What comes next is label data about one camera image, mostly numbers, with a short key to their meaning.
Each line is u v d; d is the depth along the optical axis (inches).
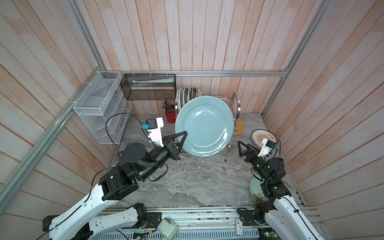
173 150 16.7
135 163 13.6
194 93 27.9
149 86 41.9
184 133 19.7
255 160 26.0
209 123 20.5
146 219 25.9
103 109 27.2
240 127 43.7
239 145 27.7
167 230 26.4
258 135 42.2
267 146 25.3
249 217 29.1
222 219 29.8
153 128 16.9
